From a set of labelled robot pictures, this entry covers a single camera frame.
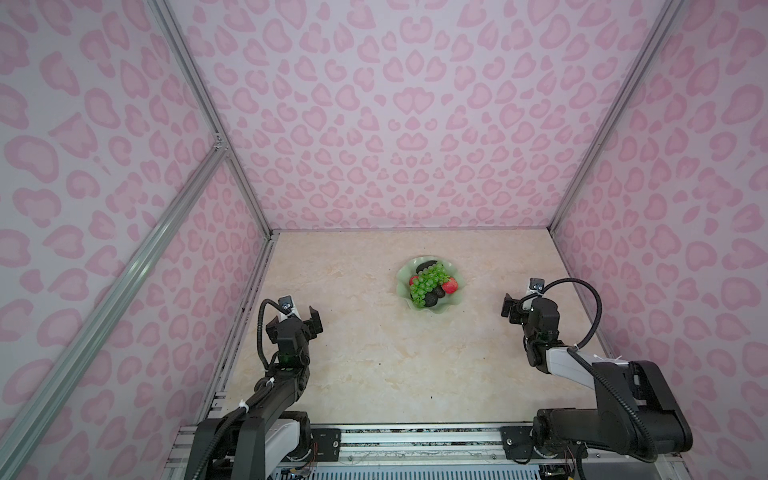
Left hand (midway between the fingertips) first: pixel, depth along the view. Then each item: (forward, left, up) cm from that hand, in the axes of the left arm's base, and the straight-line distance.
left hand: (295, 308), depth 86 cm
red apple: (+13, -35, -5) cm, 37 cm away
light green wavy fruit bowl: (+6, -45, -10) cm, 46 cm away
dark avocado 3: (+9, -43, -7) cm, 45 cm away
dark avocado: (+17, -39, -4) cm, 43 cm away
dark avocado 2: (+6, -40, -6) cm, 41 cm away
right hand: (+4, -68, -1) cm, 68 cm away
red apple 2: (+10, -47, -5) cm, 48 cm away
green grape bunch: (+10, -39, -2) cm, 40 cm away
